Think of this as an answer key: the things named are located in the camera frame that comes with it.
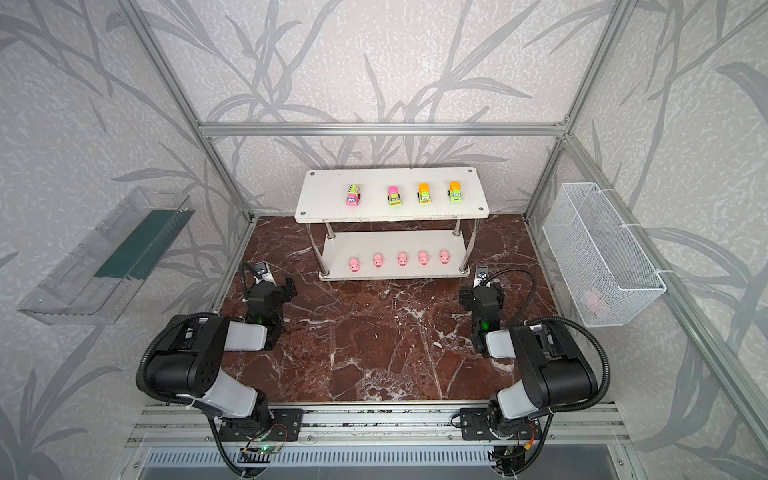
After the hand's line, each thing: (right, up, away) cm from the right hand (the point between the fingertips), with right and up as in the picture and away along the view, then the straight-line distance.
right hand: (482, 274), depth 94 cm
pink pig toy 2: (-33, +4, +3) cm, 34 cm away
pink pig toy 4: (-19, +5, +4) cm, 20 cm away
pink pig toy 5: (-12, +5, +4) cm, 14 cm away
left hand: (-66, +2, -1) cm, 66 cm away
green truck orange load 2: (-12, +23, -18) cm, 31 cm away
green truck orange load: (-20, +23, -18) cm, 35 cm away
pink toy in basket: (+22, -4, -20) cm, 30 cm away
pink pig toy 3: (-26, +5, +3) cm, 26 cm away
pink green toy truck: (-38, +22, -18) cm, 48 cm away
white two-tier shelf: (-28, +17, +26) cm, 42 cm away
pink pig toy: (-41, +3, +2) cm, 41 cm away
